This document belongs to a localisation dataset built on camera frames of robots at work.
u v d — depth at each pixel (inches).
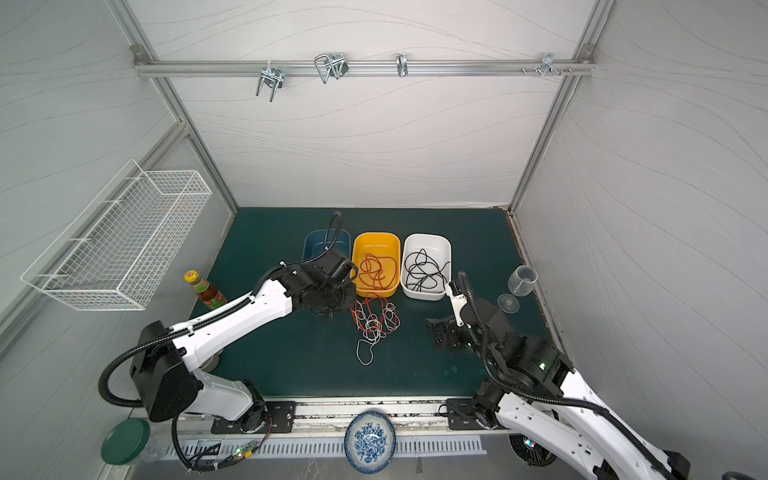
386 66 30.6
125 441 24.1
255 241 42.1
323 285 23.6
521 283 33.4
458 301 23.5
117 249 26.8
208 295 33.4
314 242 42.0
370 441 27.6
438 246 41.2
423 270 39.9
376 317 35.4
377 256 41.2
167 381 15.6
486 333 18.2
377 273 39.7
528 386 17.2
